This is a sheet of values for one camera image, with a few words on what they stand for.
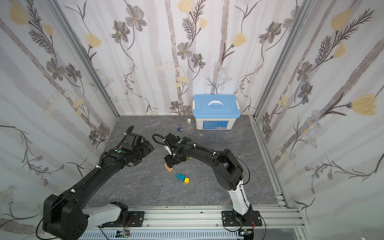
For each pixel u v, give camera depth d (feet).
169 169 2.97
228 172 1.65
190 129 3.76
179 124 3.53
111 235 2.30
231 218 2.42
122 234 2.30
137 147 2.15
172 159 2.52
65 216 1.28
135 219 2.42
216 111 3.38
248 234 2.36
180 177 2.88
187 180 2.82
